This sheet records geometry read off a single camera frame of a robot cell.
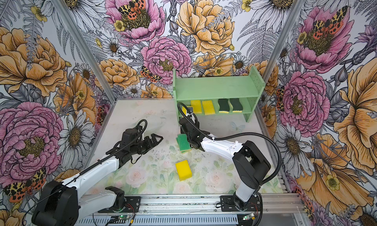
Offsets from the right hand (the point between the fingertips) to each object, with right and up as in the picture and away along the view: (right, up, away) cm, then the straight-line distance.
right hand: (187, 124), depth 88 cm
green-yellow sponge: (-2, -13, +4) cm, 13 cm away
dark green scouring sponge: (+24, +11, +11) cm, 29 cm away
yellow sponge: (+6, +11, +13) cm, 18 cm away
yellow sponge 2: (+14, +10, +10) cm, 20 cm away
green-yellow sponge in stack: (-2, -17, +3) cm, 17 cm away
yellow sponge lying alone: (-2, -25, -6) cm, 26 cm away
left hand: (-16, -12, -3) cm, 20 cm away
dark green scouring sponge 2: (+34, +11, +12) cm, 37 cm away
